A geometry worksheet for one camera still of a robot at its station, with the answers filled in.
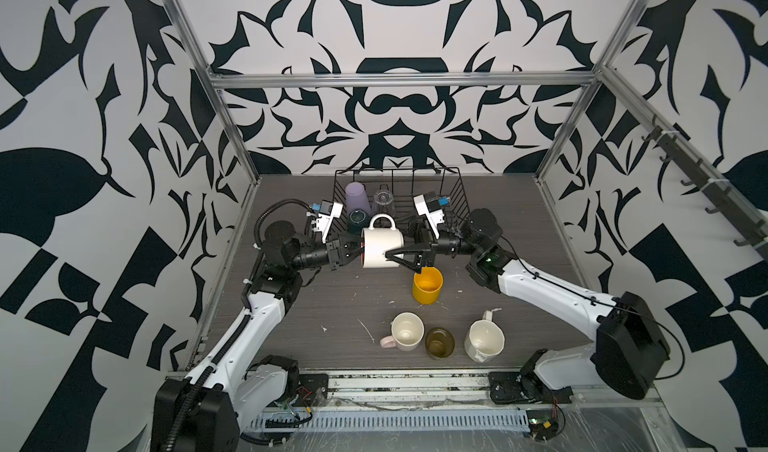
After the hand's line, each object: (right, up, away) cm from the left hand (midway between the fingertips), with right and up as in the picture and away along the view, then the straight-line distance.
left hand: (373, 239), depth 66 cm
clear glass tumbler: (+2, +9, +33) cm, 34 cm away
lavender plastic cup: (-7, +10, +30) cm, 33 cm away
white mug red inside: (+2, +1, -5) cm, 5 cm away
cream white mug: (+29, -28, +15) cm, 43 cm away
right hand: (+4, -1, -4) cm, 5 cm away
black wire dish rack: (+10, +16, +46) cm, 50 cm away
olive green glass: (+17, -29, +15) cm, 37 cm away
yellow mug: (+15, -17, +25) cm, 34 cm away
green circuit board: (+40, -44, +5) cm, 59 cm away
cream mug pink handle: (+9, -27, +16) cm, 32 cm away
